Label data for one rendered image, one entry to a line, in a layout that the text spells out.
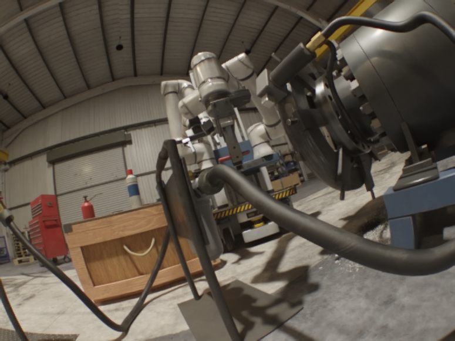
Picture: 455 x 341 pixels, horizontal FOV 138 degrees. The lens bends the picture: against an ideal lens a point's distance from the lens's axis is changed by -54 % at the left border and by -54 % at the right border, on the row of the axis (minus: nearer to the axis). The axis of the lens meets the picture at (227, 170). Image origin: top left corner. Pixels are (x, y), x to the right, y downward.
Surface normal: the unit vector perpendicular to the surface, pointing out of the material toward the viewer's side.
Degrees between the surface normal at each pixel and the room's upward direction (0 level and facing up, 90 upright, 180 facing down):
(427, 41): 91
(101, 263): 90
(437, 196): 90
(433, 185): 90
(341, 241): 58
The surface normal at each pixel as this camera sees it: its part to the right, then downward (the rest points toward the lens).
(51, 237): 0.94, -0.31
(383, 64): -0.86, 0.18
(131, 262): 0.42, -0.27
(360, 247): -0.56, -0.50
